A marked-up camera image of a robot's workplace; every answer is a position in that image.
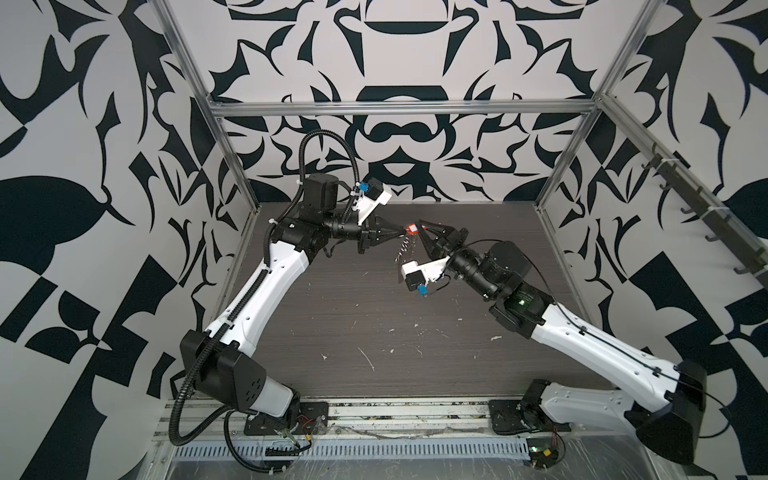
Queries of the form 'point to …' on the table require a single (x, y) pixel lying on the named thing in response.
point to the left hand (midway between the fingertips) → (405, 225)
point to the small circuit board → (543, 451)
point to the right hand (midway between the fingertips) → (428, 212)
